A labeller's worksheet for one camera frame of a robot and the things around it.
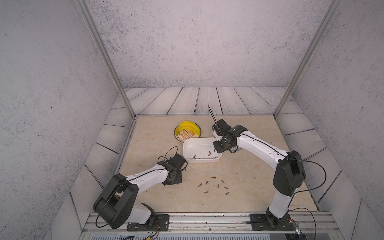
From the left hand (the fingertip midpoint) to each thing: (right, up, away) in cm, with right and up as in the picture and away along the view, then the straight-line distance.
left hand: (179, 181), depth 87 cm
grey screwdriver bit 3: (+9, +12, +9) cm, 17 cm away
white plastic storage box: (+13, +16, +11) cm, 24 cm away
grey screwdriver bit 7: (+20, +2, +1) cm, 20 cm away
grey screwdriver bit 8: (+25, 0, -1) cm, 25 cm away
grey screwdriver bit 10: (+27, -2, -3) cm, 27 cm away
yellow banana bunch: (+5, +33, +20) cm, 39 cm away
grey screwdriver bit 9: (+22, -2, -3) cm, 23 cm away
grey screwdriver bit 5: (+17, 0, 0) cm, 17 cm away
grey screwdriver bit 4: (+12, -1, -2) cm, 12 cm away
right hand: (+24, +20, -1) cm, 31 cm away
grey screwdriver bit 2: (+19, +13, +11) cm, 26 cm away
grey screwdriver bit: (+19, +15, +11) cm, 27 cm away
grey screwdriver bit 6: (+15, -4, -5) cm, 17 cm away
